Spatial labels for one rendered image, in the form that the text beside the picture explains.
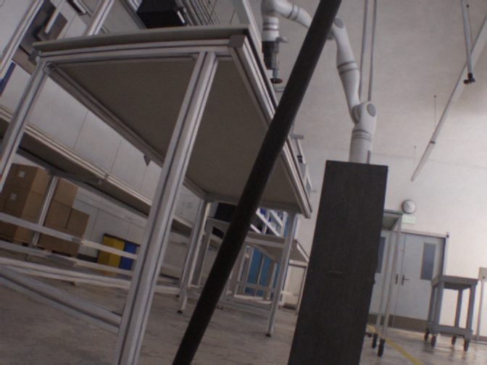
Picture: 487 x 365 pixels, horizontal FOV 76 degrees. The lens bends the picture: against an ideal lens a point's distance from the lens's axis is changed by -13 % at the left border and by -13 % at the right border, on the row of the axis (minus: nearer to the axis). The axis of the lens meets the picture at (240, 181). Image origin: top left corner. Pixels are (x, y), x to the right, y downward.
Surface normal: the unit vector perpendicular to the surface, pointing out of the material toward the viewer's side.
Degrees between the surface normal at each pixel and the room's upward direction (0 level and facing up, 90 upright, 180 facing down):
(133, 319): 90
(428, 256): 90
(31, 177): 90
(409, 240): 90
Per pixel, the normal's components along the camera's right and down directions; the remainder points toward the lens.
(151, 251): -0.27, -0.33
